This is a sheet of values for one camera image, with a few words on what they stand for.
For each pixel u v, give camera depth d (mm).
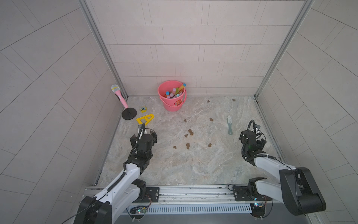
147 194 704
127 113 1032
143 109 1053
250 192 655
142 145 618
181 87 988
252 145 674
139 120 1007
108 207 398
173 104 989
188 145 889
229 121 993
